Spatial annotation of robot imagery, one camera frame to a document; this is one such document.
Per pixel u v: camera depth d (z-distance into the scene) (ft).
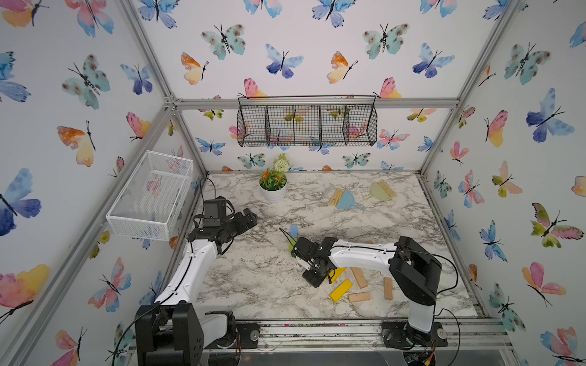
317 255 2.10
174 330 1.30
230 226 2.31
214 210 2.11
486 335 2.48
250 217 2.49
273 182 3.14
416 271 1.55
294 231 3.22
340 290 2.71
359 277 2.83
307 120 3.22
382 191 3.74
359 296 2.68
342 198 3.60
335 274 2.84
